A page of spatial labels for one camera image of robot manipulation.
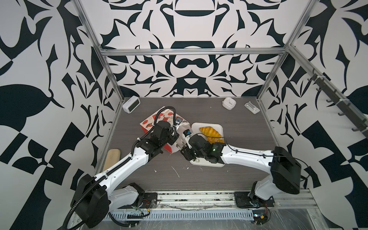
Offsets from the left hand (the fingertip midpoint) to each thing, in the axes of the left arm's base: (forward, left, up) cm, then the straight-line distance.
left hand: (174, 124), depth 80 cm
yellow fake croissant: (+5, -23, -16) cm, 28 cm away
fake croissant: (-2, -23, -15) cm, 28 cm away
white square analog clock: (+31, -41, -17) cm, 54 cm away
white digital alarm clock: (+28, +33, -13) cm, 45 cm away
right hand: (-11, -4, -9) cm, 15 cm away
